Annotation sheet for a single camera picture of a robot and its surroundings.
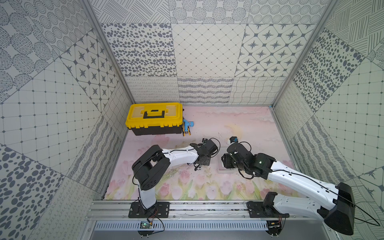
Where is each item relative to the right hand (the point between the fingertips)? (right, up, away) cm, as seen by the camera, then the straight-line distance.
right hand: (225, 159), depth 77 cm
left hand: (-10, -2, +12) cm, 16 cm away
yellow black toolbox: (-41, +22, +14) cm, 49 cm away
